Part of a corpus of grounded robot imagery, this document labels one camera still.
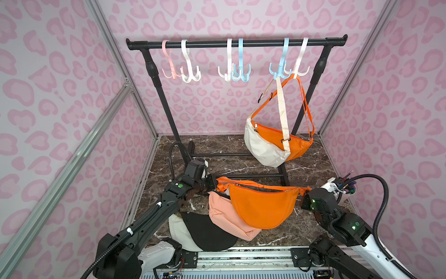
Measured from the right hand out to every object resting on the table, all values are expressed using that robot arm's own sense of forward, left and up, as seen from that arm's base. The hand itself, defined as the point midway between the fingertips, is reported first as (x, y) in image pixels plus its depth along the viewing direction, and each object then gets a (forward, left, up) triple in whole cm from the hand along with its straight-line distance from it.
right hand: (303, 192), depth 74 cm
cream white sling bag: (-14, +54, -14) cm, 57 cm away
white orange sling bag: (+24, +14, +2) cm, 28 cm away
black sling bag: (-15, +41, -13) cm, 45 cm away
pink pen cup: (+5, -24, -5) cm, 25 cm away
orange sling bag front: (-5, +18, -4) cm, 19 cm away
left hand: (+5, +36, 0) cm, 37 cm away
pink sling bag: (-7, +35, -8) cm, 37 cm away
